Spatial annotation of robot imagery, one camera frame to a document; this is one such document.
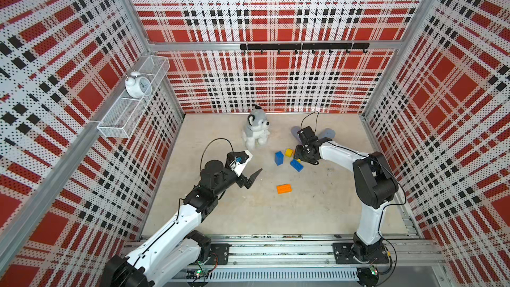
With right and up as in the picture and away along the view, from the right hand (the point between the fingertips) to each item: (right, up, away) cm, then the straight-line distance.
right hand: (302, 154), depth 98 cm
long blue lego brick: (-3, -5, +1) cm, 6 cm away
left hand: (-23, 0, -20) cm, 31 cm away
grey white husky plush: (-23, +12, +1) cm, 25 cm away
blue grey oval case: (+17, +11, +13) cm, 24 cm away
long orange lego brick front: (-10, -15, -7) cm, 19 cm away
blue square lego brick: (-12, -1, -3) cm, 12 cm away
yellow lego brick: (-6, +1, +4) cm, 7 cm away
